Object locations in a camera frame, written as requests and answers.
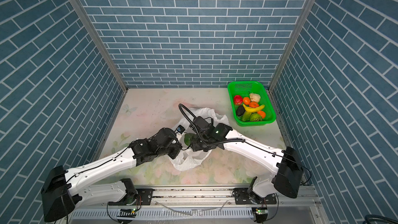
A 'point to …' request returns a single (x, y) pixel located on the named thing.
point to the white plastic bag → (187, 159)
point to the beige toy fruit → (254, 97)
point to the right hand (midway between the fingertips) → (191, 143)
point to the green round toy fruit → (187, 139)
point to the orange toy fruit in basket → (262, 113)
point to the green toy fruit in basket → (255, 117)
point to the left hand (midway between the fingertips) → (181, 145)
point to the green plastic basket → (243, 88)
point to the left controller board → (127, 212)
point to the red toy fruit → (238, 99)
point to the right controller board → (261, 214)
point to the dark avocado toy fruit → (240, 110)
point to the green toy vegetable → (246, 116)
